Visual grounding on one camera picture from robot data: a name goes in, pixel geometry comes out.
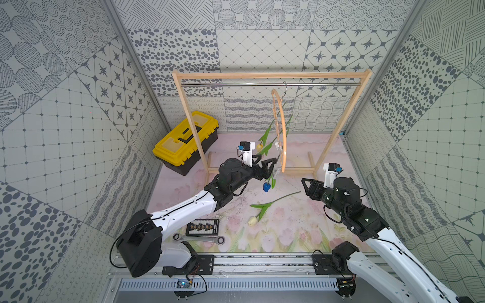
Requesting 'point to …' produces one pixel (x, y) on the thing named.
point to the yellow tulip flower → (261, 148)
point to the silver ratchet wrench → (220, 240)
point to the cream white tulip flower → (252, 220)
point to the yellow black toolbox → (180, 149)
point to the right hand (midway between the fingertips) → (307, 183)
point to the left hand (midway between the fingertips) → (268, 154)
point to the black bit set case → (203, 227)
